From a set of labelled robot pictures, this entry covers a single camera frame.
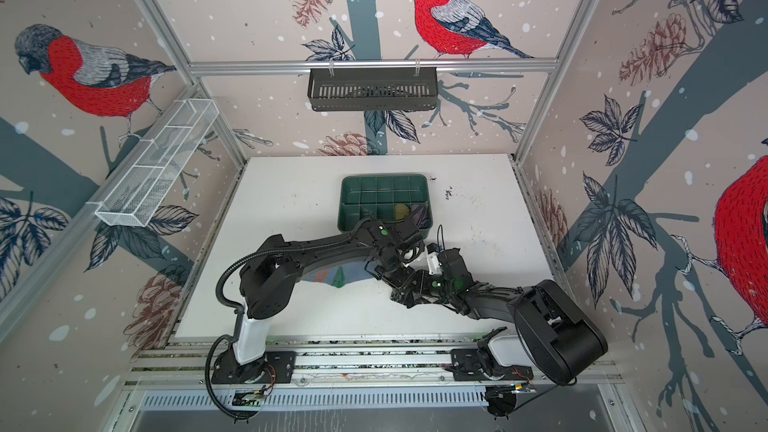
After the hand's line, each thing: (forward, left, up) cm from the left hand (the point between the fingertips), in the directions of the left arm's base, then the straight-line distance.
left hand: (407, 291), depth 80 cm
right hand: (+4, 0, -4) cm, 6 cm away
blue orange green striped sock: (+7, +20, -4) cm, 22 cm away
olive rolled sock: (+26, +1, +2) cm, 26 cm away
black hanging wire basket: (+66, +22, +22) cm, 73 cm away
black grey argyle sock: (0, -1, -5) cm, 5 cm away
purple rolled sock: (+26, -6, -1) cm, 27 cm away
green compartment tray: (+39, +6, -8) cm, 40 cm away
